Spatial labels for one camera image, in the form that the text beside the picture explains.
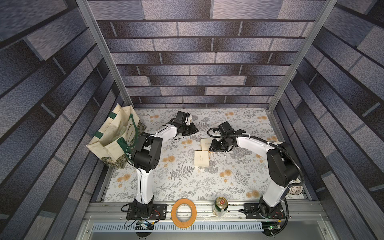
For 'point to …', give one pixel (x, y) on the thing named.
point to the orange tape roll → (175, 219)
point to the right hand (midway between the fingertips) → (209, 148)
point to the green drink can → (220, 206)
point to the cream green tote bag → (115, 142)
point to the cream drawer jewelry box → (201, 158)
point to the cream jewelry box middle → (206, 143)
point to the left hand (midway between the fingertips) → (199, 129)
